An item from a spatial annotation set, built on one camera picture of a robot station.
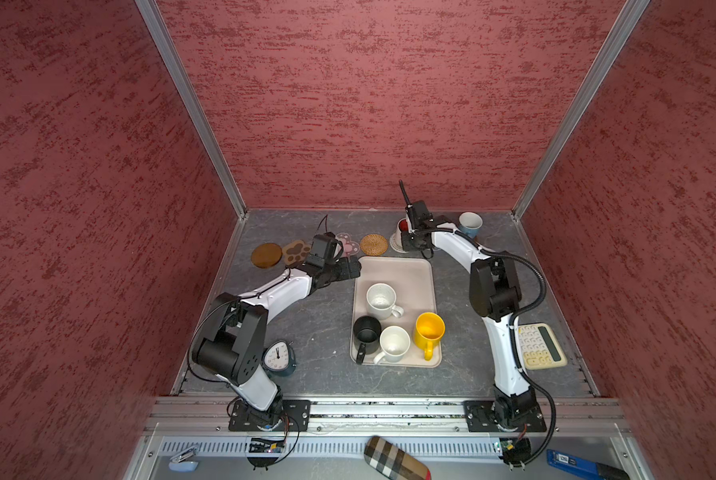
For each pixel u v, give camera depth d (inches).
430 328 34.1
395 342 33.1
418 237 31.1
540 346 33.4
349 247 43.1
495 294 23.6
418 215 32.8
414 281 39.4
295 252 40.7
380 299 37.2
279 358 31.3
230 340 18.0
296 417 29.1
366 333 33.6
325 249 28.5
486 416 29.1
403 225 40.3
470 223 42.2
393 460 25.8
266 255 42.1
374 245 43.2
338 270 32.6
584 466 25.7
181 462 26.3
